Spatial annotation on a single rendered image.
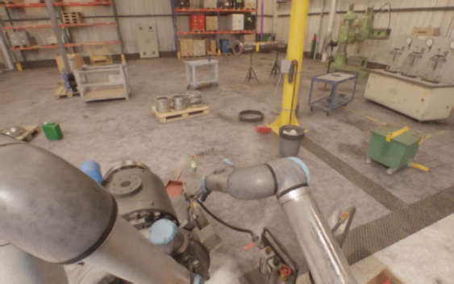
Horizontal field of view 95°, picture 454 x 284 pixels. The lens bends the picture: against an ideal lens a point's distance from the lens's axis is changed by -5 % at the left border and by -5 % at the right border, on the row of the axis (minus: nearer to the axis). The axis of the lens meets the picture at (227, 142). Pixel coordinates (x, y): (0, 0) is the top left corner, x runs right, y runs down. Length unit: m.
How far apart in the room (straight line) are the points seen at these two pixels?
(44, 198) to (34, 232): 0.04
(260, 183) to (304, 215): 0.16
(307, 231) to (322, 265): 0.10
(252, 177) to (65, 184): 0.54
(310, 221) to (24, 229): 0.65
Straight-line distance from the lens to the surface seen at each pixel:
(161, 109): 5.28
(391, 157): 3.79
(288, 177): 0.76
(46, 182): 0.34
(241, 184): 0.75
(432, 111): 6.46
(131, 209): 1.55
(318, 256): 0.75
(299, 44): 4.18
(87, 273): 1.35
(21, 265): 0.50
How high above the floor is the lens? 1.90
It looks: 28 degrees down
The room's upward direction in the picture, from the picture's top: 1 degrees counter-clockwise
